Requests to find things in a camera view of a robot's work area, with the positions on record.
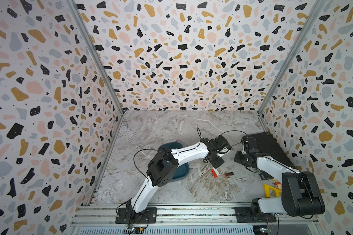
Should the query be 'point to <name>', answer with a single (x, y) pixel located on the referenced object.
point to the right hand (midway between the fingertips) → (238, 157)
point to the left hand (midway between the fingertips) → (220, 161)
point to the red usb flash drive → (214, 173)
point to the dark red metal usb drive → (227, 174)
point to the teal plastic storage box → (183, 171)
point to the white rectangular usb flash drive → (216, 171)
